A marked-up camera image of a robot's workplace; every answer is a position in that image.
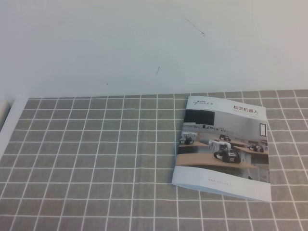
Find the white product catalogue book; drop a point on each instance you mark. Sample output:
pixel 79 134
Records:
pixel 223 149

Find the grey white grid tablecloth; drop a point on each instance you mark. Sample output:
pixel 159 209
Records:
pixel 106 163

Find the beige object at left edge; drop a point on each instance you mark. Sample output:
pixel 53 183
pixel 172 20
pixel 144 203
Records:
pixel 4 111

